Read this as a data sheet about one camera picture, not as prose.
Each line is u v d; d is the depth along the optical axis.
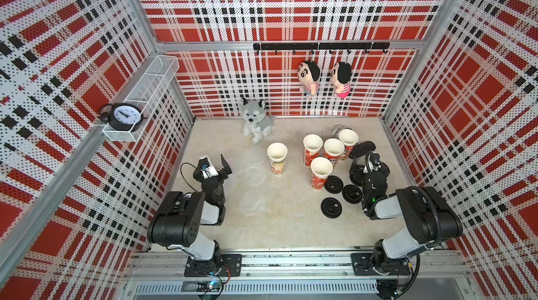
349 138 0.97
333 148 0.93
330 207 0.86
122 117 0.64
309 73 0.91
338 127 1.12
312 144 0.93
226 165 0.82
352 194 0.91
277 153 0.89
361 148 1.04
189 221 0.45
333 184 0.93
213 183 0.70
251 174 0.99
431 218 0.44
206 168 0.73
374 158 0.77
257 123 1.02
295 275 0.72
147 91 0.80
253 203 0.90
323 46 0.90
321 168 0.84
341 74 0.94
